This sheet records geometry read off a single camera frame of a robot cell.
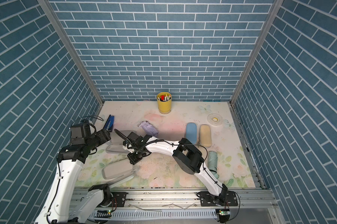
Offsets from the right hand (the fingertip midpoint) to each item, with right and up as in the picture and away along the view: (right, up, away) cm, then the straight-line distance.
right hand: (131, 162), depth 84 cm
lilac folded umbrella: (+8, +19, +16) cm, 26 cm away
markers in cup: (+18, +42, +22) cm, 51 cm away
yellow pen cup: (+19, +39, +23) cm, 49 cm away
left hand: (-10, +19, -8) cm, 23 cm away
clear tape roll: (+59, +25, +26) cm, 69 cm away
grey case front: (-6, -4, -5) cm, 9 cm away
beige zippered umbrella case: (+48, +14, +13) cm, 52 cm away
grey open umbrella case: (-13, +8, +11) cm, 19 cm away
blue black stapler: (-22, +22, +19) cm, 36 cm away
